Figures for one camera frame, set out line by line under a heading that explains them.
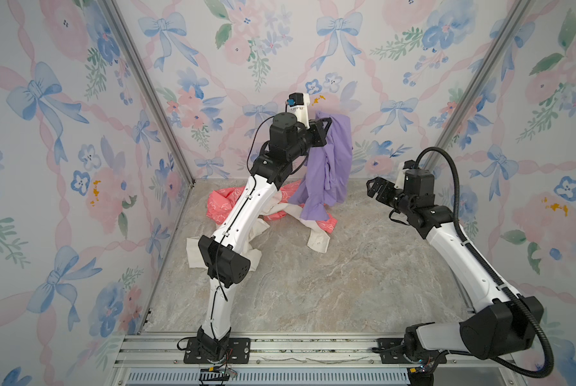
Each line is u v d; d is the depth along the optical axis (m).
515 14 0.69
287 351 0.75
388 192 0.70
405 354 0.72
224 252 0.50
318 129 0.61
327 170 0.78
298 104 0.60
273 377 0.70
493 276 0.43
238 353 0.74
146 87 0.84
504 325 0.40
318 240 0.98
